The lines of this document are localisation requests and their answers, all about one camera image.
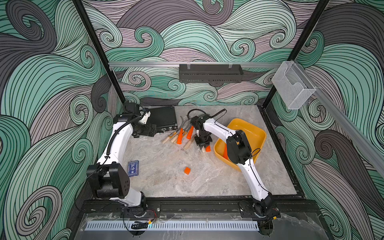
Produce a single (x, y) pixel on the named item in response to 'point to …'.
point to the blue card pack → (133, 168)
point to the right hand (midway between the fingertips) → (201, 148)
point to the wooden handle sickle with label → (174, 133)
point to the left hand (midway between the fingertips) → (147, 129)
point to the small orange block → (187, 170)
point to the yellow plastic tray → (255, 136)
